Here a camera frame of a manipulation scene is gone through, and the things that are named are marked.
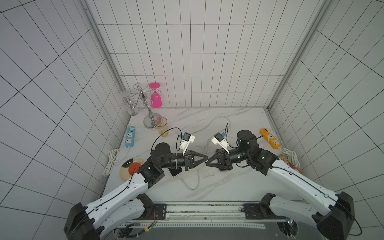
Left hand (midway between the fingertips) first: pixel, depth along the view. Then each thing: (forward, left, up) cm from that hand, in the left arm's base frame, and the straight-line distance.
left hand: (204, 161), depth 62 cm
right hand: (-2, 0, -1) cm, 3 cm away
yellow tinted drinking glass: (+42, +29, -27) cm, 58 cm away
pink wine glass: (+49, +31, -9) cm, 59 cm away
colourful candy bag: (+15, -51, -26) cm, 59 cm away
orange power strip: (+27, -48, -25) cm, 60 cm away
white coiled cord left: (+15, +56, -26) cm, 64 cm away
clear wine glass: (+44, +48, -14) cm, 67 cm away
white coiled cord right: (+13, -55, -22) cm, 61 cm away
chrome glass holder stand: (+43, +36, -24) cm, 61 cm away
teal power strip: (+27, +48, -25) cm, 61 cm away
